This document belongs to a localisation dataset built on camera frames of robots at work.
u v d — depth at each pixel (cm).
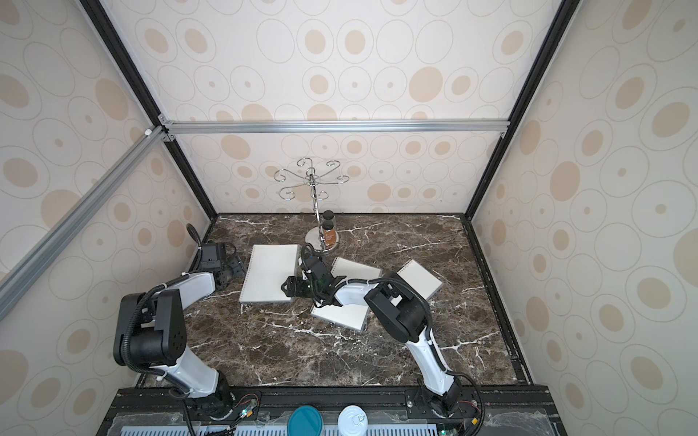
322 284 76
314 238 110
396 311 54
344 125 89
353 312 90
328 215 103
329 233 103
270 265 103
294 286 83
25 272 52
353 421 67
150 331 47
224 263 79
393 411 73
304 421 65
